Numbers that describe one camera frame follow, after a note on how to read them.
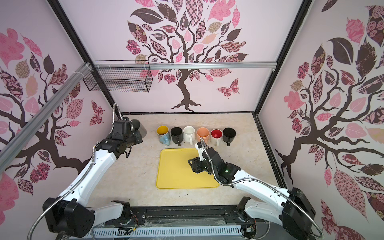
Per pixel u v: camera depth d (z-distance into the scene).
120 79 1.22
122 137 0.58
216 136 1.01
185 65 0.93
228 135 0.99
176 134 0.99
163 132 0.97
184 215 0.75
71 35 0.76
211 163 0.57
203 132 1.02
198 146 0.70
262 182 0.48
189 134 1.01
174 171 0.90
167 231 0.70
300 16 0.72
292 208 0.40
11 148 0.50
